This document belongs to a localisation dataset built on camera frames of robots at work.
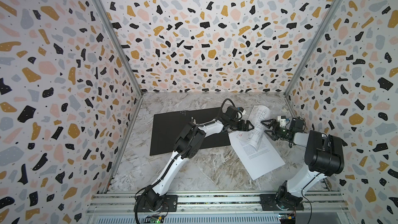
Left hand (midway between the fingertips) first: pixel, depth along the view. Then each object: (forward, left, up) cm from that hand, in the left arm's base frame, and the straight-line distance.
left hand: (252, 126), depth 95 cm
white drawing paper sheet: (+10, -6, -1) cm, 12 cm away
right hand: (+1, -6, +2) cm, 7 cm away
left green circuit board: (-45, +52, -7) cm, 69 cm away
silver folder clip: (+7, +36, -5) cm, 37 cm away
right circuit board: (-46, -9, -7) cm, 47 cm away
